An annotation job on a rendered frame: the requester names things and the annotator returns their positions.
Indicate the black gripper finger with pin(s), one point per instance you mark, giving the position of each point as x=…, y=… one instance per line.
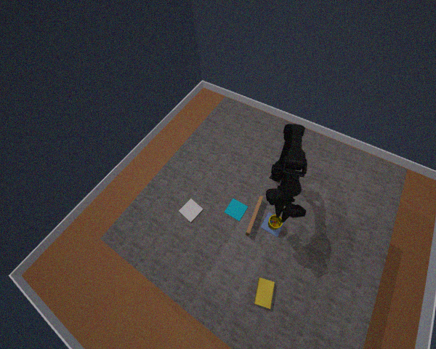
x=285, y=216
x=278, y=209

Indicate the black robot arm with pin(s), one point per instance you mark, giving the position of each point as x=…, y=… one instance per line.
x=291, y=159

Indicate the yellow rectangular block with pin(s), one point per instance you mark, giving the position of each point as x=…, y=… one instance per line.
x=264, y=292

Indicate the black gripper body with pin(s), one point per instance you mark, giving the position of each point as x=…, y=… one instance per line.
x=291, y=209

